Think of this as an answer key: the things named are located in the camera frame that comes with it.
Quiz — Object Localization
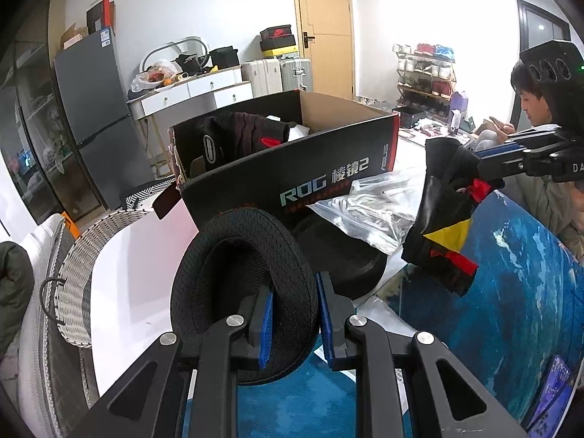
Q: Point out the black red yellow cloth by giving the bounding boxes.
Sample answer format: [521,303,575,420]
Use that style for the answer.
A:
[402,138,503,297]

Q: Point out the zip bag with white cable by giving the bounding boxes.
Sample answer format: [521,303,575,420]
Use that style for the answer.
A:
[310,171,424,256]

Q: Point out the black mesh ear cushion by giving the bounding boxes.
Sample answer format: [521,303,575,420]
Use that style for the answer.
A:
[170,208,320,385]

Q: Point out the seated person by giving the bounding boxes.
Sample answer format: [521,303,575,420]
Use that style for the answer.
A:
[477,53,583,261]

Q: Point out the shoe rack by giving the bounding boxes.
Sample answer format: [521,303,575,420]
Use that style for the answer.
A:
[393,43,456,122]

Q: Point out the black round pad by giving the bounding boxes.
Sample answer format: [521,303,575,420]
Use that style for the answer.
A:
[292,212,387,300]

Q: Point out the blue patterned mat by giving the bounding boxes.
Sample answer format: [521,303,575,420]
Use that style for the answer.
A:
[239,192,583,437]

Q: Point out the white woven basket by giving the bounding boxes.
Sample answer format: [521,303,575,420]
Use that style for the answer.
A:
[39,208,151,350]

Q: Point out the black ROG cardboard box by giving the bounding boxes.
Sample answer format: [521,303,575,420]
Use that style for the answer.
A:
[170,90,400,226]

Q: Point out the silver suitcase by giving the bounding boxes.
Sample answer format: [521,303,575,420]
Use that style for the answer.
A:
[280,57,313,92]

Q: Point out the dark puffer jacket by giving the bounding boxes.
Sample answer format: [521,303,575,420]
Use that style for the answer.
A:
[0,241,35,358]

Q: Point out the wooden door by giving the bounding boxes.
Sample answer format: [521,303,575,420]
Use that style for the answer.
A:
[295,0,354,100]

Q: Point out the white suitcase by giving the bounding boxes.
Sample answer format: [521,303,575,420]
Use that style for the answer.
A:
[241,58,283,98]

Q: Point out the stacked shoe boxes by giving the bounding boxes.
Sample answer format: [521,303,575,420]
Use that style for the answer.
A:
[260,25,298,57]

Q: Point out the glass door cabinet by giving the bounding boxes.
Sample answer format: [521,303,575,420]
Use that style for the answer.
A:
[1,42,100,223]

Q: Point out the black bag on desk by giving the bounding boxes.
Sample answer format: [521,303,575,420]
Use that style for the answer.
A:
[210,46,239,70]

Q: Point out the white dressing desk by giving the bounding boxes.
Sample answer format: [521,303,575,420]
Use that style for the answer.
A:
[128,66,253,179]

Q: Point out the plastic bag of fruit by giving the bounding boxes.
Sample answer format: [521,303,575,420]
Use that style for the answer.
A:
[131,59,183,93]

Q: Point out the dark grey refrigerator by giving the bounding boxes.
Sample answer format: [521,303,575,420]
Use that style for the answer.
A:
[54,27,153,210]

